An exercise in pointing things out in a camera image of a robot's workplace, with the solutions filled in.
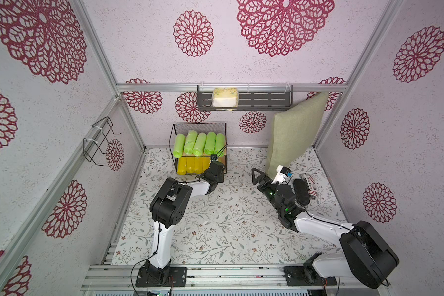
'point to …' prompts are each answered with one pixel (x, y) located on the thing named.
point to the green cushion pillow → (293, 131)
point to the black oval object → (301, 191)
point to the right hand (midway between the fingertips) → (254, 171)
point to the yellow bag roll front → (182, 166)
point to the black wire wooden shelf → (184, 128)
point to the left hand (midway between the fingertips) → (216, 171)
